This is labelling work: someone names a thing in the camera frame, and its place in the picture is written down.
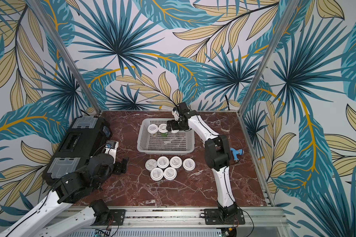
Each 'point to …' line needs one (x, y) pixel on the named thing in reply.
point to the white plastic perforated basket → (184, 143)
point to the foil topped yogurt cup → (151, 164)
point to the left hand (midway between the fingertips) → (120, 159)
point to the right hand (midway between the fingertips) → (173, 126)
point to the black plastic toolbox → (83, 138)
